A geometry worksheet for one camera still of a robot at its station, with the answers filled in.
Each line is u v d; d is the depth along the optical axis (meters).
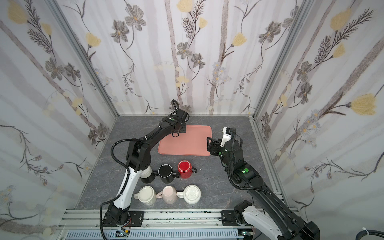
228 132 0.63
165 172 0.81
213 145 0.64
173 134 0.84
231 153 0.51
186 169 0.83
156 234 0.70
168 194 0.73
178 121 0.78
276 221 0.43
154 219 0.75
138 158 0.61
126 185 0.63
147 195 0.75
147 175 0.81
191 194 0.75
